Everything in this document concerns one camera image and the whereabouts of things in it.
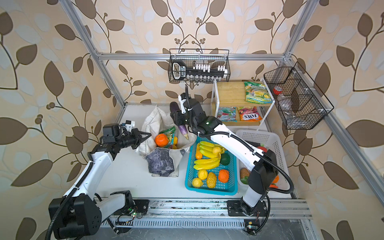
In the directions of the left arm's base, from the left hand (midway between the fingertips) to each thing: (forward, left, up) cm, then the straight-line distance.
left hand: (151, 133), depth 77 cm
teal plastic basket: (-21, -42, -19) cm, 51 cm away
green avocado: (-6, -40, -16) cm, 44 cm away
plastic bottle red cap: (+11, -68, +11) cm, 70 cm away
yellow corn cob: (-17, -32, -17) cm, 40 cm away
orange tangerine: (-15, -39, -16) cm, 44 cm away
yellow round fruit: (-19, -25, -17) cm, 35 cm away
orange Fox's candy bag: (+19, -55, -3) cm, 59 cm away
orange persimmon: (0, -4, -7) cm, 8 cm away
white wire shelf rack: (+20, -39, +11) cm, 45 cm away
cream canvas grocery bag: (-12, -7, -7) cm, 16 cm away
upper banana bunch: (0, -32, -17) cm, 36 cm away
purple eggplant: (+9, -12, +11) cm, 19 cm away
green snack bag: (+9, -7, -12) cm, 17 cm away
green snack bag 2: (+18, -55, +14) cm, 59 cm away
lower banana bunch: (-7, -30, -19) cm, 36 cm away
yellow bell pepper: (+7, -10, -18) cm, 21 cm away
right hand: (+6, -13, +9) cm, 17 cm away
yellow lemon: (-14, -27, -17) cm, 35 cm away
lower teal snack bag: (+17, -42, -2) cm, 45 cm away
